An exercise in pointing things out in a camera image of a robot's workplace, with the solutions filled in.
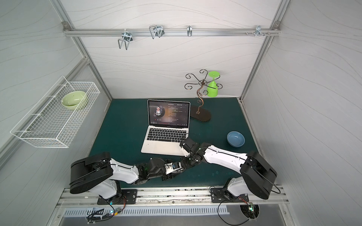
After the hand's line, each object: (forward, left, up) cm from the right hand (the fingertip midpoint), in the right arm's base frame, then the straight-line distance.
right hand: (182, 164), depth 82 cm
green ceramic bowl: (+20, +58, +32) cm, 69 cm away
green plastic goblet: (+37, -17, +28) cm, 49 cm away
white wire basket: (+9, +63, +29) cm, 70 cm away
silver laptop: (+29, +12, +1) cm, 32 cm away
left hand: (-1, +3, -2) cm, 4 cm away
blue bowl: (+21, -36, -4) cm, 41 cm away
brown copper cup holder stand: (+40, -11, -2) cm, 42 cm away
